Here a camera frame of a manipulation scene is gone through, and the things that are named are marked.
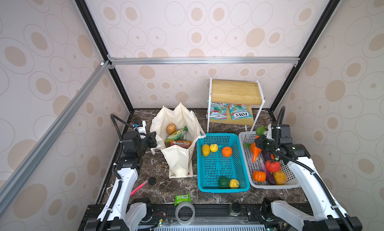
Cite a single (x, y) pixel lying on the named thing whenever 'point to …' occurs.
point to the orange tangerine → (227, 151)
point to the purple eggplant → (270, 178)
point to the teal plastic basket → (211, 168)
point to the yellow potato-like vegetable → (280, 177)
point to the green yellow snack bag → (177, 135)
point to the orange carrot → (260, 130)
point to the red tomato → (273, 166)
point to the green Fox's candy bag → (239, 111)
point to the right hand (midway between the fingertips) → (257, 139)
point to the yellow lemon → (205, 149)
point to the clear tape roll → (182, 204)
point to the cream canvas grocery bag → (179, 160)
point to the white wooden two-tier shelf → (236, 92)
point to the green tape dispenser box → (179, 198)
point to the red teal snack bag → (218, 111)
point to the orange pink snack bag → (184, 144)
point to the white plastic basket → (251, 166)
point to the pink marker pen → (139, 187)
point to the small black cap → (152, 181)
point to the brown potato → (171, 128)
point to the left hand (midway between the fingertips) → (159, 130)
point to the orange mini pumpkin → (259, 176)
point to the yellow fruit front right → (234, 184)
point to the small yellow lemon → (213, 147)
